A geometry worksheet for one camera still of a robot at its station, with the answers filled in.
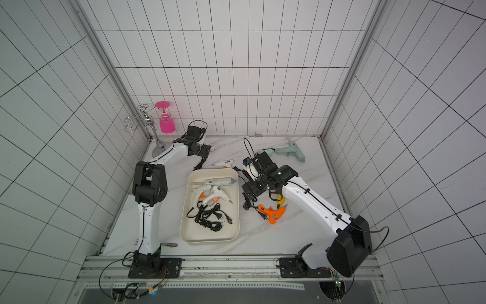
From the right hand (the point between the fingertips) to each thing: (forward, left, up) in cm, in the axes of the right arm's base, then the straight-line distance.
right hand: (248, 185), depth 79 cm
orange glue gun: (-7, -12, -15) cm, 20 cm away
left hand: (+26, +29, -9) cm, 40 cm away
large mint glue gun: (+34, -24, -14) cm, 44 cm away
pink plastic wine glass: (+35, +48, +3) cm, 59 cm away
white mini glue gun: (+1, +16, -11) cm, 19 cm away
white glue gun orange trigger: (+21, +14, -14) cm, 29 cm away
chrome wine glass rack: (+27, +52, +13) cm, 60 cm away
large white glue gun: (+7, +20, -12) cm, 24 cm away
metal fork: (-22, +32, -16) cm, 42 cm away
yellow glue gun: (-12, -12, +12) cm, 21 cm away
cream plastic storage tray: (-7, +17, -15) cm, 24 cm away
